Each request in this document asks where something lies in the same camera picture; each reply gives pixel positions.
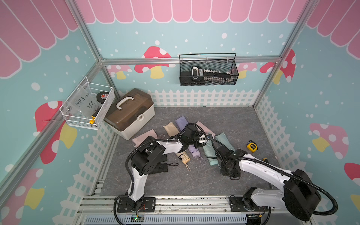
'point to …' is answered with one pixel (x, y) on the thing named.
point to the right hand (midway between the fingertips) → (225, 173)
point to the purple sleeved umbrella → (181, 122)
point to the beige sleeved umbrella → (171, 129)
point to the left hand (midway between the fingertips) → (205, 137)
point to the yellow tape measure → (252, 146)
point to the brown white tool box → (130, 113)
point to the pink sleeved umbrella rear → (207, 131)
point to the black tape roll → (101, 96)
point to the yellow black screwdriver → (266, 160)
